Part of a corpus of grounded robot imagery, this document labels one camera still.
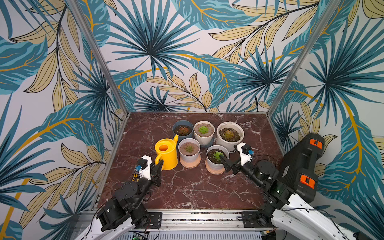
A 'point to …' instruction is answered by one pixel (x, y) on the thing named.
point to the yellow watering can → (166, 150)
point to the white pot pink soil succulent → (189, 150)
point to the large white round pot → (229, 134)
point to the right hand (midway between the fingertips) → (228, 150)
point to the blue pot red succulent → (184, 129)
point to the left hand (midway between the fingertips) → (161, 163)
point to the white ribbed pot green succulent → (203, 132)
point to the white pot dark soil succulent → (213, 163)
